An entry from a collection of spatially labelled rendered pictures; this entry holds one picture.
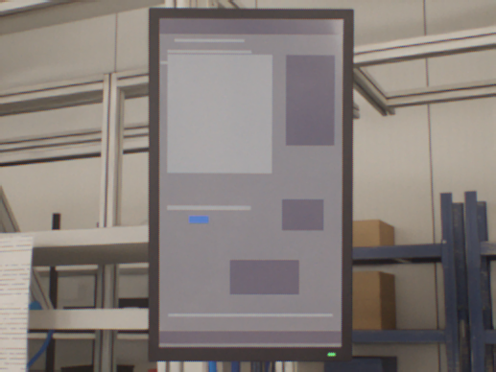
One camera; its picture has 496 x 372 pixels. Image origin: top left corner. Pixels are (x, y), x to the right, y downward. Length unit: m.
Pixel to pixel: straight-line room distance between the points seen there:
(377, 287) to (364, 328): 0.24
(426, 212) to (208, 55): 3.71
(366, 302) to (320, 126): 3.22
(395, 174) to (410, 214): 0.27
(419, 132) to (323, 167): 3.74
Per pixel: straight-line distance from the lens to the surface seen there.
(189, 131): 1.11
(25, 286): 1.57
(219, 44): 1.12
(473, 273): 4.16
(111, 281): 2.15
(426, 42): 2.00
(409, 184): 4.79
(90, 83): 2.31
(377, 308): 4.28
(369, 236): 4.33
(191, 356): 1.14
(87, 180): 5.79
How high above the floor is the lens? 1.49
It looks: 10 degrees up
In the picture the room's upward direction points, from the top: straight up
